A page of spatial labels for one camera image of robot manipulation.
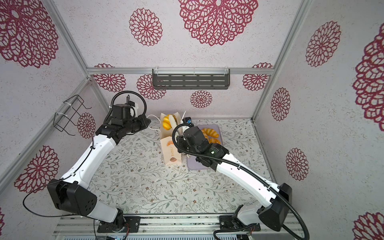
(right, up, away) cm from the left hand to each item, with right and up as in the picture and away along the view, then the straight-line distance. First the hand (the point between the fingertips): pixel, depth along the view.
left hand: (150, 123), depth 79 cm
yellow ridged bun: (+9, 0, -5) cm, 10 cm away
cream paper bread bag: (+9, -18, +10) cm, 23 cm away
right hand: (+15, -7, -9) cm, 19 cm away
